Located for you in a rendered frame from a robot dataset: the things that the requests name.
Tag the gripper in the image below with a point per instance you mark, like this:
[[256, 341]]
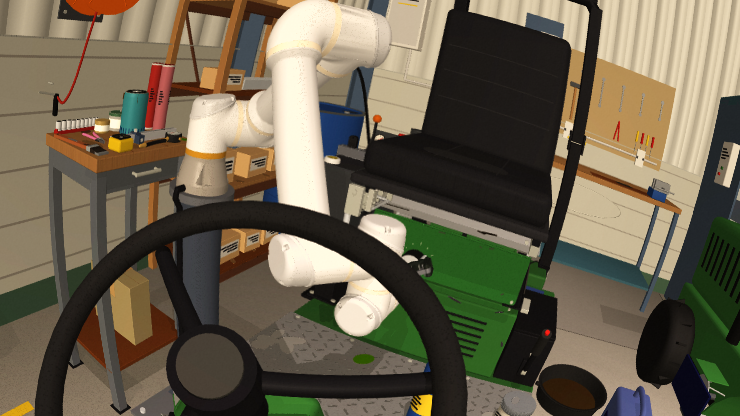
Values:
[[420, 265]]

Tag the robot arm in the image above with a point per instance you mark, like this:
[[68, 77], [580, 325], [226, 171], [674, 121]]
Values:
[[298, 133]]

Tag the green mower body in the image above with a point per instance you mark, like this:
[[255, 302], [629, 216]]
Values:
[[468, 289]]

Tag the black mower seat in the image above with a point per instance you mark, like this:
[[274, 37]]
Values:
[[491, 115]]

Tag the green round disc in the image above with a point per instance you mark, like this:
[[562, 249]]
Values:
[[364, 359]]

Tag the grey tread plate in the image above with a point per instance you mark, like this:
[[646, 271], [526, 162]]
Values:
[[312, 341]]

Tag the black control box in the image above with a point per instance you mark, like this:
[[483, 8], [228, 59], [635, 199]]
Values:
[[529, 341]]

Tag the white round knob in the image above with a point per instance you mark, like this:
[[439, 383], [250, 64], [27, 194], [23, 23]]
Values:
[[332, 159]]

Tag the blue yellow spray can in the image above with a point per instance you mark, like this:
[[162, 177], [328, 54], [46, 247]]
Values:
[[420, 406]]

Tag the orange knob lever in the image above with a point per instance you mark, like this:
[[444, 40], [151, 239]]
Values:
[[377, 124]]

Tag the blue drum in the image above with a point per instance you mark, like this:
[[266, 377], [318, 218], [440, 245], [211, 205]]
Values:
[[341, 124]]

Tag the grey lidded jar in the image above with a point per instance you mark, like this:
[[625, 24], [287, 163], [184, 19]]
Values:
[[517, 406]]

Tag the black oil drain pan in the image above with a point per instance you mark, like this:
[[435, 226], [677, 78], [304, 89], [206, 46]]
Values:
[[569, 393]]

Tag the brown labelled cardboard box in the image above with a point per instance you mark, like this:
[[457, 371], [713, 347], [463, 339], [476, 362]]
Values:
[[251, 162], [222, 78]]

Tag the wooden top blue workbench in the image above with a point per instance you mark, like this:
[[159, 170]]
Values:
[[624, 188]]

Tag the black steering wheel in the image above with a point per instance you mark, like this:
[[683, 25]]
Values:
[[211, 367]]

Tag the blue jug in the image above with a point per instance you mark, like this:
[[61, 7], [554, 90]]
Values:
[[627, 403]]

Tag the blue bench vise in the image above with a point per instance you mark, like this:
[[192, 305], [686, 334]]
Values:
[[658, 191]]

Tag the black tyre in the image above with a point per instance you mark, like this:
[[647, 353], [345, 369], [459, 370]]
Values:
[[665, 344]]

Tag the tan pegboard with tools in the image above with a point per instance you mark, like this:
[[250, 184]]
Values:
[[624, 104]]

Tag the dark blue cabinet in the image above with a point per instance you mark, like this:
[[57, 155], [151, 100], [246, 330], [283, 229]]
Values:
[[702, 220]]

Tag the tan cardboard box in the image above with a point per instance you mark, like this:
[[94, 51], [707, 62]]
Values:
[[132, 306]]

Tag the wooden shelf unit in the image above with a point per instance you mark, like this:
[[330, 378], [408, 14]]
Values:
[[231, 34]]

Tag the green machine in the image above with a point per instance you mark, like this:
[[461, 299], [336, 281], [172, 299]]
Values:
[[717, 300]]

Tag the red tube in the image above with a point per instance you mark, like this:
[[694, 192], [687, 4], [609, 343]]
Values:
[[152, 95]]

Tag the yellow tape measure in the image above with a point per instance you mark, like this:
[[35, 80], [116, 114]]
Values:
[[120, 143]]

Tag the teal cylinder can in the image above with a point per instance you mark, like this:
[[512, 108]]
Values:
[[134, 112]]

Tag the grey wooden top table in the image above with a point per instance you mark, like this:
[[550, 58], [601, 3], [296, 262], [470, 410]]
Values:
[[104, 173]]

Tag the white green lidded jar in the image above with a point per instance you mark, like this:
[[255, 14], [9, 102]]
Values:
[[115, 120]]

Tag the cream lidded jar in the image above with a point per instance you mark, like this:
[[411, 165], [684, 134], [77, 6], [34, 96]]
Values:
[[102, 125]]

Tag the white socket rack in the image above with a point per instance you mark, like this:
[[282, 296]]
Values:
[[75, 124]]

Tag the grey seat slide rail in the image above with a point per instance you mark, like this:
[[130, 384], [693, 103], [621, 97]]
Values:
[[439, 217]]

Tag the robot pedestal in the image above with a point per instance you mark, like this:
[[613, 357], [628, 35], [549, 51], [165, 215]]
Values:
[[201, 260]]

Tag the white wall poster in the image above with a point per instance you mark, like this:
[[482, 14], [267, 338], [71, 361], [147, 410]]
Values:
[[408, 23]]

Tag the blue wall sign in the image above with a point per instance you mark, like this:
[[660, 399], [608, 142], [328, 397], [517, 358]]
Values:
[[544, 24]]

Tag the white switch box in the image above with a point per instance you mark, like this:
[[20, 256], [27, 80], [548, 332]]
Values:
[[726, 165]]

